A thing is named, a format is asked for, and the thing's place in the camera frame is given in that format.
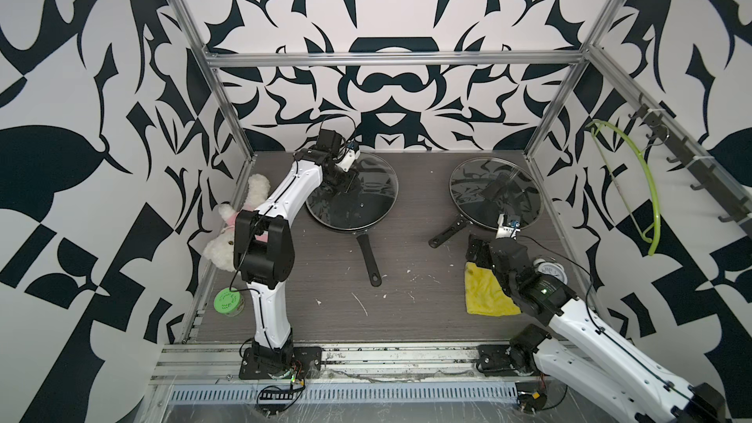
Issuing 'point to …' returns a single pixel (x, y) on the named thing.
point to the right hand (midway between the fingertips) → (484, 235)
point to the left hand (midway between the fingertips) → (346, 175)
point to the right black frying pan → (459, 224)
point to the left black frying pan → (366, 249)
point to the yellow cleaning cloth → (484, 296)
